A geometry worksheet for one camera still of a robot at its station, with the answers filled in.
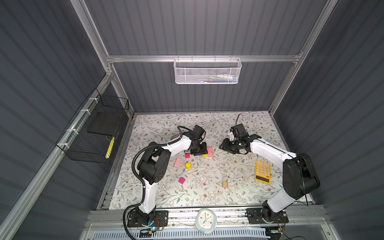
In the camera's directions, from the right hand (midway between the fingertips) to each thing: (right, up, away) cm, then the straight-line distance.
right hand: (223, 148), depth 90 cm
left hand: (-10, -3, +4) cm, 11 cm away
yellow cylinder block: (-21, -11, -1) cm, 24 cm away
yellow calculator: (+23, -14, -2) cm, 27 cm away
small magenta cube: (-22, -6, +6) cm, 24 cm away
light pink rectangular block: (-28, -10, +2) cm, 29 cm away
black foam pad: (-63, +15, -15) cm, 66 cm away
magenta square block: (-25, -18, -4) cm, 31 cm away
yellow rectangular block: (-11, -5, +3) cm, 12 cm away
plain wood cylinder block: (0, -20, -6) cm, 21 cm away
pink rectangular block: (-7, -3, +6) cm, 10 cm away
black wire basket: (-67, +9, -19) cm, 70 cm away
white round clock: (-12, -32, -20) cm, 39 cm away
